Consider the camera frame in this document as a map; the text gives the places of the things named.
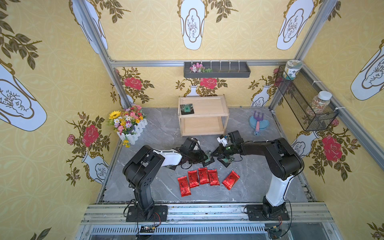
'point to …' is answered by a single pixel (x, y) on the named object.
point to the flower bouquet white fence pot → (128, 124)
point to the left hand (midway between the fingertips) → (202, 156)
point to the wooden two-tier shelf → (200, 115)
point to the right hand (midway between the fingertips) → (214, 151)
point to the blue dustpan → (258, 119)
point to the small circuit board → (148, 228)
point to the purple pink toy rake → (257, 132)
